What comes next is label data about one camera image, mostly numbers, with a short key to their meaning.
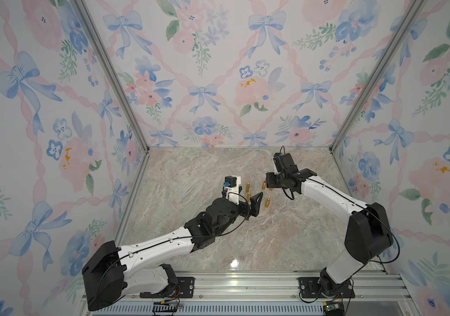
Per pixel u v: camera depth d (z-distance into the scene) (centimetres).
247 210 62
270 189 101
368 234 45
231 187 61
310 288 73
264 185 85
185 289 74
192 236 53
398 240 78
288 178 68
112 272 41
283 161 69
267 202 93
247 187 98
